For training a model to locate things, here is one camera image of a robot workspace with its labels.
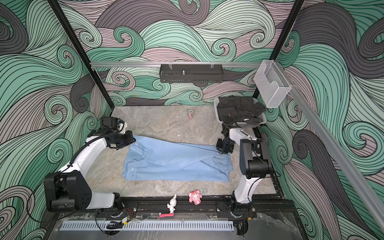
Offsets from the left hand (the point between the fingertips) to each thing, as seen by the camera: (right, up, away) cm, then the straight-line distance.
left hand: (135, 138), depth 85 cm
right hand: (+52, -9, +9) cm, 54 cm away
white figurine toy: (+23, -31, -12) cm, 41 cm away
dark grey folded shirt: (+65, +18, +26) cm, 72 cm away
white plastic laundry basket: (+70, +7, +16) cm, 72 cm away
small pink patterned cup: (+33, +15, +25) cm, 44 cm away
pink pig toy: (+35, -29, -11) cm, 46 cm away
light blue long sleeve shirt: (+10, -13, +3) cm, 17 cm away
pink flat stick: (+21, -33, -18) cm, 43 cm away
